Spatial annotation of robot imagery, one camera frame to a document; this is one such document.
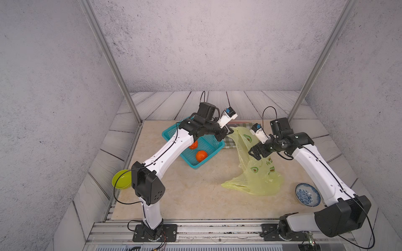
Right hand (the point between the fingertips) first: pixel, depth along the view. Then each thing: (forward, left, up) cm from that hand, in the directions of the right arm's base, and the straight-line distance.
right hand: (257, 146), depth 78 cm
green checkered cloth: (+1, +14, +2) cm, 14 cm away
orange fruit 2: (+5, +29, -15) cm, 33 cm away
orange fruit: (+14, +34, -17) cm, 40 cm away
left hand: (+3, +12, +8) cm, 15 cm away
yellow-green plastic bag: (-11, -2, -11) cm, 15 cm away
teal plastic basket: (+15, +23, -21) cm, 34 cm away
